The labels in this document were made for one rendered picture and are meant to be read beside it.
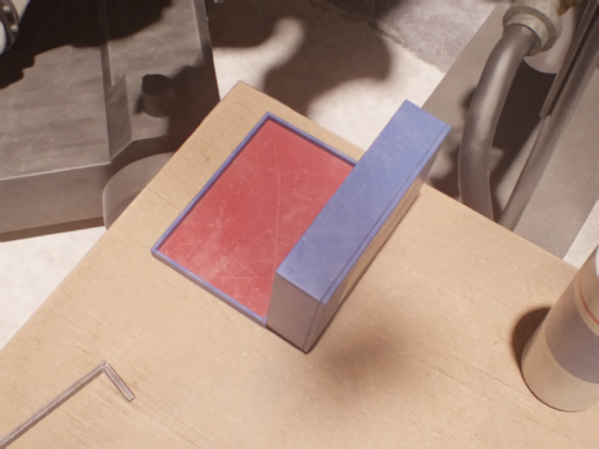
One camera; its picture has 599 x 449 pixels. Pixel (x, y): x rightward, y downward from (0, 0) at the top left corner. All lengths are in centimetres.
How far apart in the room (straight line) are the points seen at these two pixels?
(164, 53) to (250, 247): 53
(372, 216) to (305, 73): 83
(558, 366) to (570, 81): 41
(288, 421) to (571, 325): 21
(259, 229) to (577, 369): 26
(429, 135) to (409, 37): 84
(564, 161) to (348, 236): 81
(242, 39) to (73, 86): 35
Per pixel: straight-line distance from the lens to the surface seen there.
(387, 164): 55
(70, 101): 114
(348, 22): 141
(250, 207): 66
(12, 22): 111
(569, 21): 101
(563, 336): 54
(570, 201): 126
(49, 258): 122
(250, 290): 63
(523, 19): 84
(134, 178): 103
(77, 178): 110
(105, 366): 62
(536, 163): 103
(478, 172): 81
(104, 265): 66
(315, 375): 61
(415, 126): 57
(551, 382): 59
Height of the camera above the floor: 105
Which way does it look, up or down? 62 degrees down
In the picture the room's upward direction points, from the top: straight up
